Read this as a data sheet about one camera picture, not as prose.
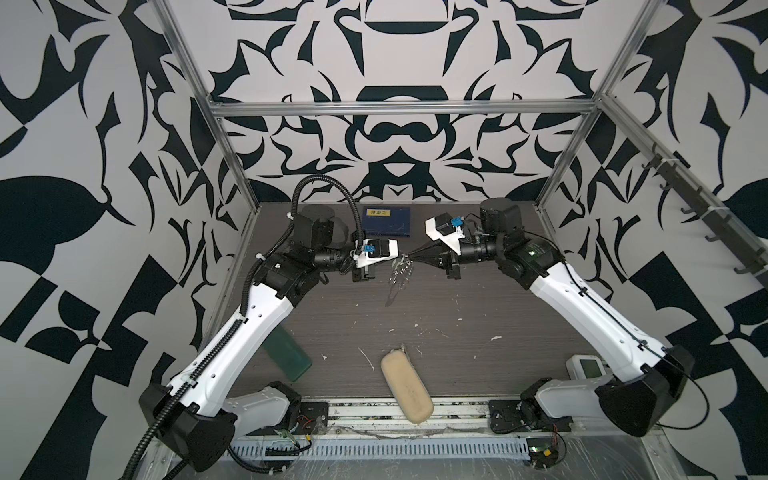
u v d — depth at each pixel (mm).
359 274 558
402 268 625
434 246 595
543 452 710
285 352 830
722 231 549
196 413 373
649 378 386
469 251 576
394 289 617
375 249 496
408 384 760
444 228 523
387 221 1151
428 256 606
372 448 713
